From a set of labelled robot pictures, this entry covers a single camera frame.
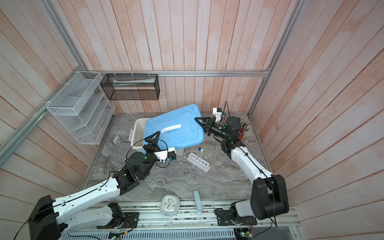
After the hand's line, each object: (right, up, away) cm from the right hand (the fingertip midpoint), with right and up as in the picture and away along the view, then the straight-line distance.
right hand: (194, 120), depth 73 cm
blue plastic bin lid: (-8, -3, +2) cm, 9 cm away
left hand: (-17, -9, -1) cm, 19 cm away
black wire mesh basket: (-44, +26, +31) cm, 60 cm away
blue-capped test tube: (+3, -16, +9) cm, 19 cm away
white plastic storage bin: (-36, -9, +20) cm, 42 cm away
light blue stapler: (+2, -42, +2) cm, 43 cm away
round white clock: (-13, -44, +4) cm, 46 cm away
